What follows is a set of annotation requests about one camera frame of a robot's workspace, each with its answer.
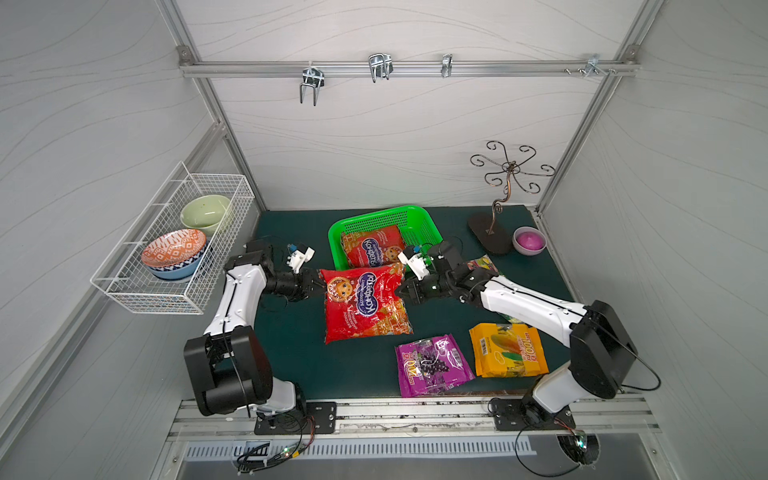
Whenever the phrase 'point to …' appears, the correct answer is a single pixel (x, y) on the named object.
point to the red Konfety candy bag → (363, 302)
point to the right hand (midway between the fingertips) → (396, 289)
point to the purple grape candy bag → (431, 366)
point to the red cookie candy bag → (373, 247)
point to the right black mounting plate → (524, 414)
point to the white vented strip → (362, 449)
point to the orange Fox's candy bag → (482, 263)
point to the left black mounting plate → (325, 414)
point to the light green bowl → (205, 212)
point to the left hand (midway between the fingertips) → (326, 288)
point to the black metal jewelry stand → (486, 225)
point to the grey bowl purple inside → (529, 240)
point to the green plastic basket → (415, 229)
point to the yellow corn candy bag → (507, 350)
